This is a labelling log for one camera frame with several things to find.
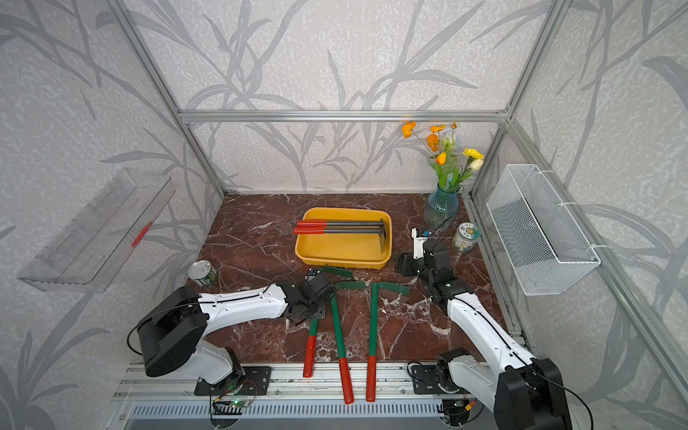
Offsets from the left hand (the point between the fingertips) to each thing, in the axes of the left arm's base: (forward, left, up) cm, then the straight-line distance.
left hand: (322, 311), depth 86 cm
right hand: (+14, -26, +14) cm, 33 cm away
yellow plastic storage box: (+24, -7, -1) cm, 25 cm away
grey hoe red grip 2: (+31, +1, +6) cm, 32 cm away
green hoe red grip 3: (-14, -16, +2) cm, 21 cm away
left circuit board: (-25, +23, -3) cm, 34 cm away
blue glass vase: (+36, -44, +11) cm, 58 cm away
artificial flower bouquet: (+43, -45, +24) cm, 66 cm away
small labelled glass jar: (+24, -51, +8) cm, 57 cm away
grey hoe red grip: (+28, +1, +6) cm, 29 cm away
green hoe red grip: (-7, +2, +1) cm, 8 cm away
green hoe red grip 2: (-18, -8, +1) cm, 20 cm away
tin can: (+12, +41, +3) cm, 43 cm away
